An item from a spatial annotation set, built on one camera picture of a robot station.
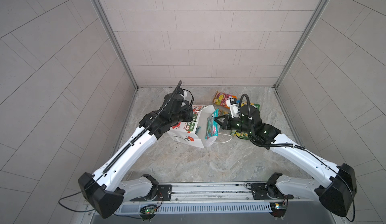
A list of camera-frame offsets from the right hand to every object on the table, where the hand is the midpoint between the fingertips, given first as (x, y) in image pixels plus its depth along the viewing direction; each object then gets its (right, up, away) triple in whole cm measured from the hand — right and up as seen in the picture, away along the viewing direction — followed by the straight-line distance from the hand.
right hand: (213, 120), depth 70 cm
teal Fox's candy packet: (-1, -2, 0) cm, 2 cm away
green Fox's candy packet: (+33, +5, +33) cm, 47 cm away
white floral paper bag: (-9, -5, -3) cm, 11 cm away
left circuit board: (-29, -38, -6) cm, 48 cm away
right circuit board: (+29, -40, -2) cm, 50 cm away
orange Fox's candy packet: (+8, +10, +35) cm, 37 cm away
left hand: (-8, +5, 0) cm, 10 cm away
